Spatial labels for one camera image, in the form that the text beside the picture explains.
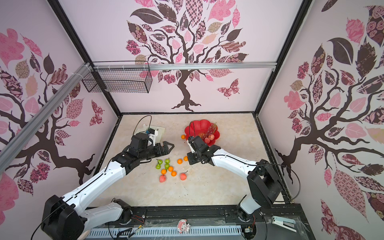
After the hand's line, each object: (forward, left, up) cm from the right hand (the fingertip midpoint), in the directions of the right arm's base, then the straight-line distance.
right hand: (190, 154), depth 86 cm
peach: (+16, -14, -6) cm, 22 cm away
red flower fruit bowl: (+26, -6, -8) cm, 28 cm away
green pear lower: (-3, +15, -8) cm, 17 cm away
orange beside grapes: (+1, +4, -8) cm, 8 cm away
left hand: (-1, +11, +8) cm, 14 cm away
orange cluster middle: (0, +7, -9) cm, 11 cm away
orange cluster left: (-7, +17, -8) cm, 20 cm away
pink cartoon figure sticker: (-34, +3, -6) cm, 35 cm away
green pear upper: (0, +15, -8) cm, 17 cm away
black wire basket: (+44, +46, +25) cm, 69 cm away
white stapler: (-33, -45, -7) cm, 57 cm away
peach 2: (-11, +16, -7) cm, 21 cm away
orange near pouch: (+18, +6, -8) cm, 21 cm away
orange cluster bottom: (-8, +11, -9) cm, 16 cm away
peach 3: (-10, +5, -8) cm, 13 cm away
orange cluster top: (-5, +13, -9) cm, 16 cm away
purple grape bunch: (+22, -14, -5) cm, 26 cm away
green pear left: (-3, +20, -8) cm, 22 cm away
